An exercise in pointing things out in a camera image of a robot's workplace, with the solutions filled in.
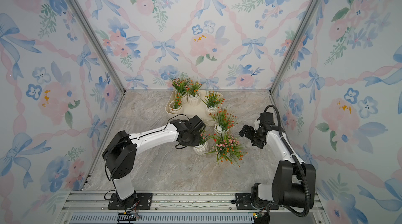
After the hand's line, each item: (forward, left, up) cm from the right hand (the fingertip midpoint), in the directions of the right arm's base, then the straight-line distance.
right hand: (247, 129), depth 90 cm
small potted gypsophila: (-12, +26, -1) cm, 28 cm away
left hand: (-7, +29, -2) cm, 30 cm away
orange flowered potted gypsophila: (+16, +43, +2) cm, 46 cm away
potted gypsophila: (+27, +33, 0) cm, 42 cm away
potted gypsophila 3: (+3, +13, +5) cm, 14 cm away
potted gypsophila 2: (+16, +20, +5) cm, 26 cm away
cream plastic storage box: (+18, +36, -6) cm, 41 cm away
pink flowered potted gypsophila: (+28, +41, +9) cm, 50 cm away
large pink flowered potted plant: (-15, +14, +7) cm, 22 cm away
